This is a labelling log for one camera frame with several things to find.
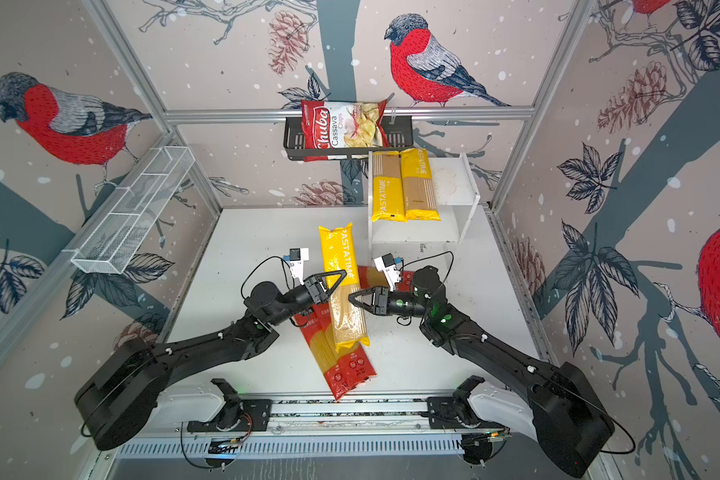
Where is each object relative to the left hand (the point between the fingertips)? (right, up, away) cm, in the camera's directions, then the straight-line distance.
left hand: (343, 276), depth 69 cm
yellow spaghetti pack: (+11, +18, +5) cm, 22 cm away
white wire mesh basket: (-57, +9, +3) cm, 58 cm away
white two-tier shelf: (+30, +20, +9) cm, 37 cm away
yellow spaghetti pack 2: (+19, +21, +7) cm, 29 cm away
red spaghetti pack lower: (-7, -23, +13) cm, 28 cm away
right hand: (+1, -7, 0) cm, 8 cm away
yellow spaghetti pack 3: (-1, +5, +3) cm, 6 cm away
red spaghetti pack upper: (+2, -24, +10) cm, 26 cm away
